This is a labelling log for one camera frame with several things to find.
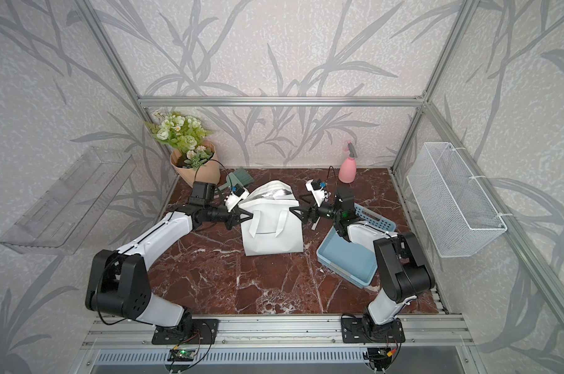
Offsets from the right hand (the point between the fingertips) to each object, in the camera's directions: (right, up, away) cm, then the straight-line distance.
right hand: (297, 201), depth 85 cm
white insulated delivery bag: (-9, -10, -2) cm, 13 cm away
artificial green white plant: (-46, +28, +8) cm, 55 cm away
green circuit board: (-36, -46, -15) cm, 60 cm away
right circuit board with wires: (+27, -48, -12) cm, 57 cm away
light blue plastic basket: (+22, -23, 0) cm, 31 cm away
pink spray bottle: (+26, +15, +30) cm, 42 cm away
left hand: (-17, -5, -2) cm, 17 cm away
